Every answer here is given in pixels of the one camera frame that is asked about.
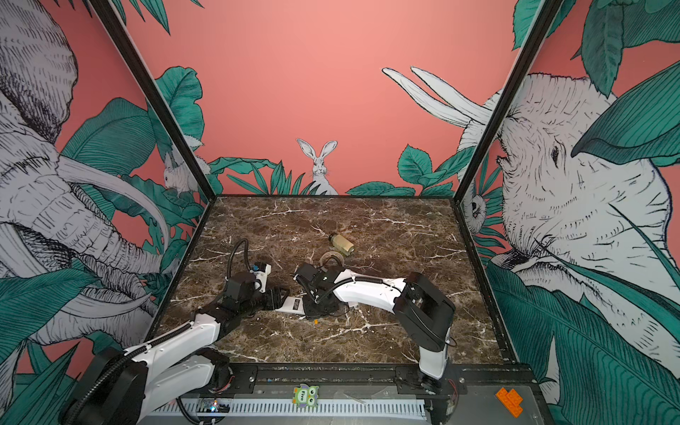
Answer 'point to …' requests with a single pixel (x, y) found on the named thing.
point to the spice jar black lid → (341, 243)
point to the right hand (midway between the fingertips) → (307, 314)
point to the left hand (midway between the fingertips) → (283, 288)
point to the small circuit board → (213, 405)
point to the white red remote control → (292, 305)
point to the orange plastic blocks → (511, 400)
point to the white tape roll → (332, 253)
